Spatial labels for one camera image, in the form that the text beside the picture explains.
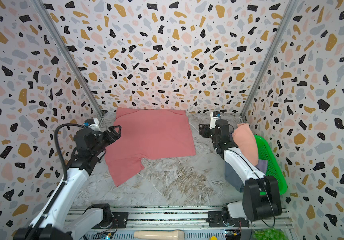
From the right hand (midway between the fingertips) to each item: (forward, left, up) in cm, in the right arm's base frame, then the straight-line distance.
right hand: (201, 121), depth 84 cm
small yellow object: (-52, -4, -18) cm, 55 cm away
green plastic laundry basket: (-20, -41, -17) cm, 49 cm away
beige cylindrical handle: (-51, +14, -20) cm, 56 cm away
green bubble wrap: (-50, -29, -18) cm, 61 cm away
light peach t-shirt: (-4, -27, -11) cm, 30 cm away
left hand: (-9, +44, +6) cm, 45 cm away
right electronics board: (-50, -14, -25) cm, 58 cm away
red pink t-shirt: (+9, +36, -24) cm, 45 cm away
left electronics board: (-52, +47, -23) cm, 74 cm away
